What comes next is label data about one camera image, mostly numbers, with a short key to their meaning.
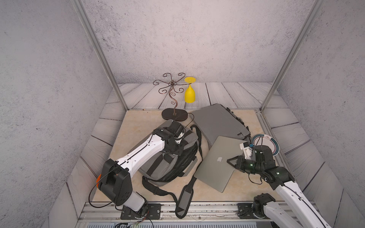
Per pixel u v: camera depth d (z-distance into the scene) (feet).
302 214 1.42
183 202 2.50
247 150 2.30
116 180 1.38
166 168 2.54
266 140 3.33
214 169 2.91
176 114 3.77
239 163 2.13
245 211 2.37
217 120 3.51
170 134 1.92
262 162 1.88
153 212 2.39
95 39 2.66
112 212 2.44
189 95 3.23
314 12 2.35
